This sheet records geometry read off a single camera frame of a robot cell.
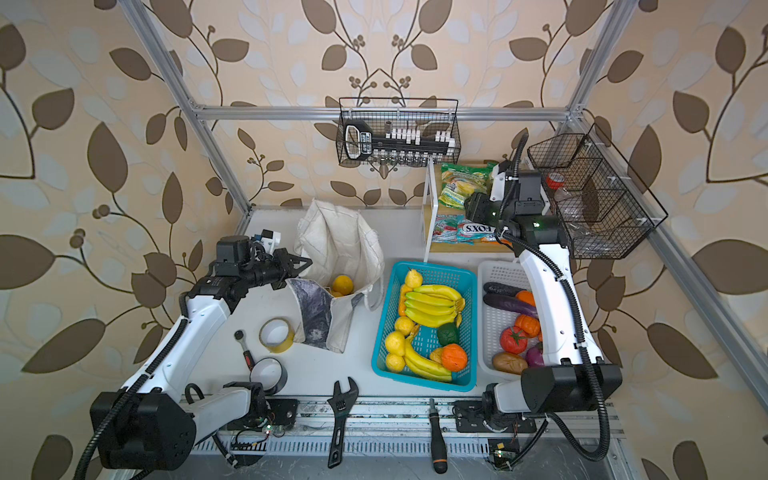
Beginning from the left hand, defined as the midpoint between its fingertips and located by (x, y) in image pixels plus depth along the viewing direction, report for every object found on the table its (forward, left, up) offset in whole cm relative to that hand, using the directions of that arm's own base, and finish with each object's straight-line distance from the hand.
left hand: (312, 259), depth 76 cm
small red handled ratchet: (-12, +24, -23) cm, 35 cm away
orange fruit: (-19, -37, -15) cm, 44 cm away
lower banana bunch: (-20, -28, -19) cm, 40 cm away
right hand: (+10, -42, +11) cm, 44 cm away
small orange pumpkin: (-9, -59, -17) cm, 62 cm away
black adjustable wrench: (-28, -9, -23) cm, 37 cm away
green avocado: (-11, -37, -18) cm, 43 cm away
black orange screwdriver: (-36, -33, -23) cm, 54 cm away
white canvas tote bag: (+15, -3, -12) cm, 19 cm away
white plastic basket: (-4, -52, -24) cm, 57 cm away
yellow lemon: (+4, -5, -19) cm, 20 cm away
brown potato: (-19, -52, -18) cm, 58 cm away
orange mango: (+4, -24, -20) cm, 32 cm away
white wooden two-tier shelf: (+14, -30, +9) cm, 34 cm away
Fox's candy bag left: (+16, -40, -4) cm, 43 cm away
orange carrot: (+1, -61, -18) cm, 64 cm away
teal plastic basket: (-12, -20, -17) cm, 29 cm away
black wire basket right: (+10, -73, +11) cm, 74 cm away
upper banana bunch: (-2, -32, -20) cm, 38 cm away
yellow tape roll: (-14, +9, -23) cm, 29 cm away
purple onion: (-16, -59, -19) cm, 65 cm away
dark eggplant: (+5, -55, -20) cm, 59 cm away
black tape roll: (-21, +12, -25) cm, 35 cm away
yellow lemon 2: (-19, -22, -19) cm, 35 cm away
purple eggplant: (-3, -55, -16) cm, 57 cm away
